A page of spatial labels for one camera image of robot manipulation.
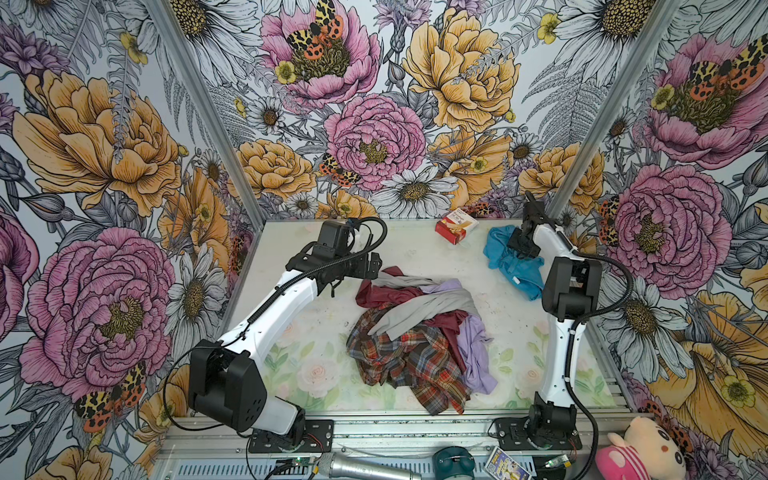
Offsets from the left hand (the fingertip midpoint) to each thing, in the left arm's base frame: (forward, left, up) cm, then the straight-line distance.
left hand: (363, 269), depth 83 cm
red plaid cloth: (-22, -15, -8) cm, 28 cm away
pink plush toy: (-42, -63, -11) cm, 76 cm away
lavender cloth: (-15, -30, -12) cm, 36 cm away
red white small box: (+32, -32, -16) cm, 48 cm away
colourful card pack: (-43, -32, -17) cm, 57 cm away
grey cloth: (-9, -18, -3) cm, 21 cm away
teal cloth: (+9, -52, -16) cm, 55 cm away
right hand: (+18, -53, -15) cm, 58 cm away
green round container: (-43, -20, -10) cm, 48 cm away
